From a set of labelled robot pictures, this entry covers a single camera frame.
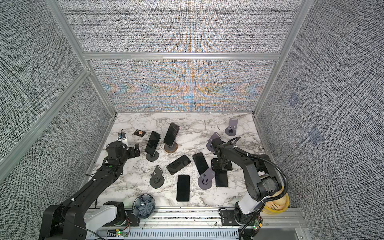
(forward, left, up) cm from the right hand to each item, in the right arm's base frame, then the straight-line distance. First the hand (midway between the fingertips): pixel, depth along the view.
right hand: (220, 165), depth 91 cm
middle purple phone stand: (+5, +5, +21) cm, 22 cm away
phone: (-9, 0, +2) cm, 9 cm away
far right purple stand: (+28, -12, -1) cm, 30 cm away
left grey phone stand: (+5, +42, -1) cm, 43 cm away
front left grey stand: (-10, +36, +4) cm, 38 cm away
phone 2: (-14, +22, +2) cm, 26 cm away
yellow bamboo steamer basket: (-23, -26, +2) cm, 35 cm away
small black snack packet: (+24, +54, 0) cm, 59 cm away
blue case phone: (+2, +12, -1) cm, 12 cm away
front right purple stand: (-12, +10, +5) cm, 16 cm away
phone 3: (+9, +40, +10) cm, 42 cm away
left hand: (+8, +51, +12) cm, 53 cm away
